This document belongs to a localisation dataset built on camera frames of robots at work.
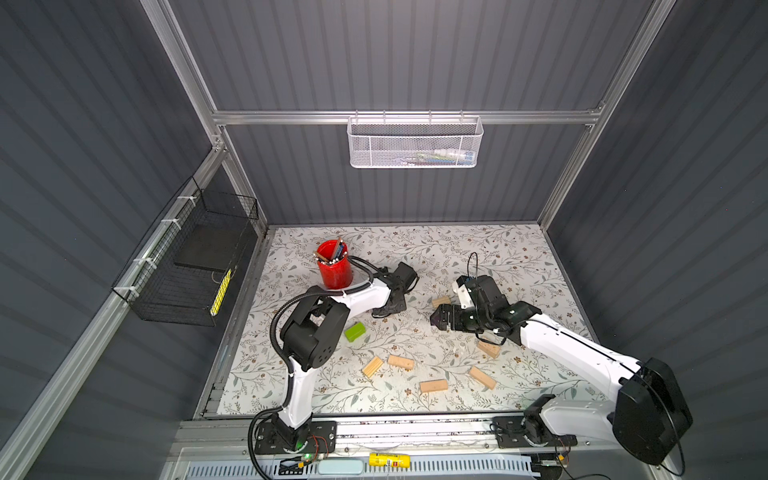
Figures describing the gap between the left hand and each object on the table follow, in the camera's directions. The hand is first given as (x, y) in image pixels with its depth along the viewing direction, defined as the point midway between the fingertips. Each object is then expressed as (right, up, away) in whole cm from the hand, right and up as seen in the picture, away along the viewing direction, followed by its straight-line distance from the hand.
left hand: (394, 307), depth 97 cm
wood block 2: (+2, -14, -12) cm, 18 cm away
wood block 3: (+11, -19, -15) cm, 27 cm away
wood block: (-6, -15, -13) cm, 21 cm away
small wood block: (+16, +2, +2) cm, 16 cm away
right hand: (+15, -1, -14) cm, 20 cm away
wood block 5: (+29, -11, -11) cm, 33 cm away
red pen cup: (-18, +14, -7) cm, 24 cm away
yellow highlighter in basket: (-40, +8, -30) cm, 51 cm away
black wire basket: (-52, +13, -25) cm, 59 cm away
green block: (-12, -6, -7) cm, 15 cm away
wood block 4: (+26, -18, -15) cm, 35 cm away
